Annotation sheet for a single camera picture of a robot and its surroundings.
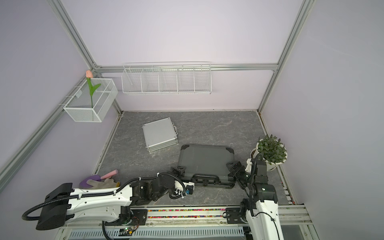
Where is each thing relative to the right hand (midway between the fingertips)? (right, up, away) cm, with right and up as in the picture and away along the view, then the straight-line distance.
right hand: (230, 168), depth 79 cm
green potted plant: (+22, +10, 0) cm, 24 cm away
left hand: (-25, -1, -3) cm, 25 cm away
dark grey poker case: (-13, +2, 0) cm, 13 cm away
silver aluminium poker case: (-43, +17, +21) cm, 50 cm away
